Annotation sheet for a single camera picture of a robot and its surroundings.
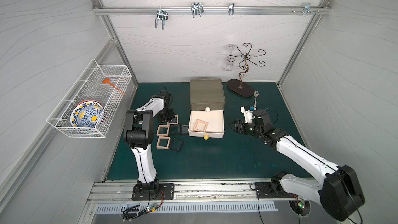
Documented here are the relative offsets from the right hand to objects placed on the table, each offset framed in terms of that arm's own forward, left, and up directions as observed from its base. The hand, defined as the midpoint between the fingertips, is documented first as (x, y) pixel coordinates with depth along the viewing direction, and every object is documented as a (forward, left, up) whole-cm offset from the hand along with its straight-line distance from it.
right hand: (232, 123), depth 82 cm
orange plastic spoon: (+11, +65, +18) cm, 69 cm away
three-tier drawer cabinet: (+10, +14, +6) cm, 18 cm away
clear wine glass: (+43, 0, +6) cm, 44 cm away
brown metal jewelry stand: (+41, -8, -12) cm, 43 cm away
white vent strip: (-37, +22, -14) cm, 45 cm away
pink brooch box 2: (+6, +34, -9) cm, 36 cm away
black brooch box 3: (-8, +31, -12) cm, 34 cm away
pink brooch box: (+2, +17, -6) cm, 19 cm away
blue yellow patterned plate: (-10, +62, +21) cm, 66 cm away
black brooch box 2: (+2, +28, -13) cm, 31 cm away
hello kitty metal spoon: (+35, -22, -15) cm, 44 cm away
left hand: (+8, +38, -12) cm, 41 cm away
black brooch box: (+3, +34, -14) cm, 37 cm away
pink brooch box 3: (+3, +43, -17) cm, 46 cm away
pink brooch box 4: (-10, +39, -13) cm, 42 cm away
